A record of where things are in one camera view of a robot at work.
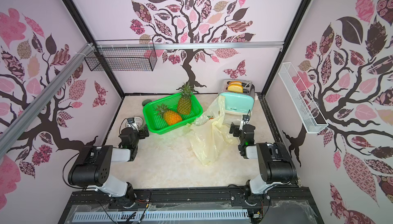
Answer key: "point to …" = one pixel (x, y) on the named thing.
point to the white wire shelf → (303, 101)
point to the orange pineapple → (171, 117)
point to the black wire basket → (122, 56)
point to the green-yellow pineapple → (184, 101)
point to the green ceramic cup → (146, 102)
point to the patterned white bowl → (138, 121)
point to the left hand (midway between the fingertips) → (139, 127)
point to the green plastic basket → (155, 121)
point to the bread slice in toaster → (235, 88)
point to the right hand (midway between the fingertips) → (239, 124)
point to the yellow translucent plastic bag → (210, 135)
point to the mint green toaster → (238, 103)
